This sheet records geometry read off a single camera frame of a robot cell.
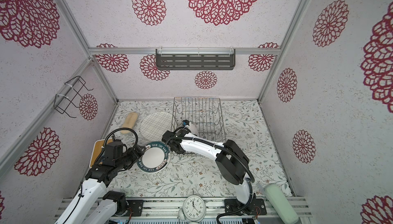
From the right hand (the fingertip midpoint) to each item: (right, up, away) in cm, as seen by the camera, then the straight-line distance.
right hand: (192, 137), depth 87 cm
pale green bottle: (+41, -29, -14) cm, 52 cm away
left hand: (-27, -8, -6) cm, 28 cm away
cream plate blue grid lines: (-27, +6, +20) cm, 34 cm away
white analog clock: (+1, -31, -16) cm, 35 cm away
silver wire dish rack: (+6, +12, +23) cm, 26 cm away
